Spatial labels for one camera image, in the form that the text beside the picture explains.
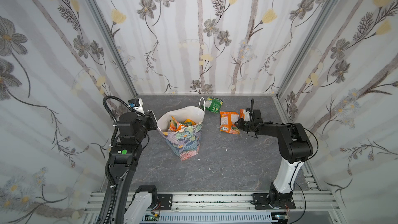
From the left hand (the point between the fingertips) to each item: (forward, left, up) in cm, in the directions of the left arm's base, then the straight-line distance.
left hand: (149, 107), depth 68 cm
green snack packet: (+27, -34, -31) cm, 53 cm away
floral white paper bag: (-6, -14, -9) cm, 18 cm away
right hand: (+13, -46, -28) cm, 56 cm away
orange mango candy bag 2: (+12, -42, -30) cm, 53 cm away
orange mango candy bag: (-3, -11, -11) cm, 16 cm away
